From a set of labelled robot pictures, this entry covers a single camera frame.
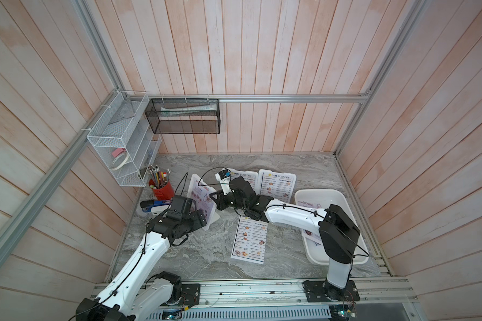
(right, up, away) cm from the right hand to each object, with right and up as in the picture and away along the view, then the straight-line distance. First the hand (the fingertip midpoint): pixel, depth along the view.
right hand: (210, 195), depth 81 cm
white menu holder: (+1, -12, +14) cm, 18 cm away
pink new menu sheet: (-4, +1, +2) cm, 5 cm away
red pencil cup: (-24, +2, +12) cm, 27 cm away
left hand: (-5, -12, -1) cm, 13 cm away
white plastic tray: (+54, -4, +16) cm, 57 cm away
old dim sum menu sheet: (+17, -22, +5) cm, 28 cm away
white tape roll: (-38, +14, 0) cm, 40 cm away
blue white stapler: (-27, -7, +10) cm, 29 cm away
